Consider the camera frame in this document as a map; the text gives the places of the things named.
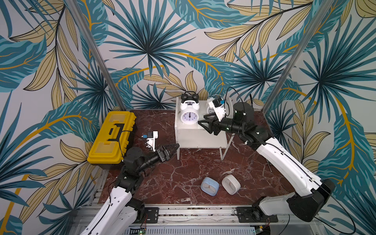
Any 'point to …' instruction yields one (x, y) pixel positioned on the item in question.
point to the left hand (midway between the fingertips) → (176, 148)
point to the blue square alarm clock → (209, 186)
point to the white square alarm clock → (231, 184)
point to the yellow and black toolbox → (110, 145)
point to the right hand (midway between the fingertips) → (202, 118)
